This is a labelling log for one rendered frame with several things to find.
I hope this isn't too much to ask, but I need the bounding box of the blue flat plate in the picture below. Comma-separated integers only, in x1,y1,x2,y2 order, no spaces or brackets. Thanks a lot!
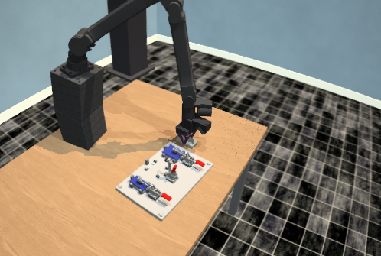
162,145,182,162

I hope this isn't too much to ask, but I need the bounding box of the toggle clamp with red handle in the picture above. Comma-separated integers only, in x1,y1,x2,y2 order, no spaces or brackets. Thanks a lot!
173,147,205,167

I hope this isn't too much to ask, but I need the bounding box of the blue rectangular block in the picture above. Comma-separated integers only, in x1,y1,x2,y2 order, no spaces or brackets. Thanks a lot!
130,175,147,193

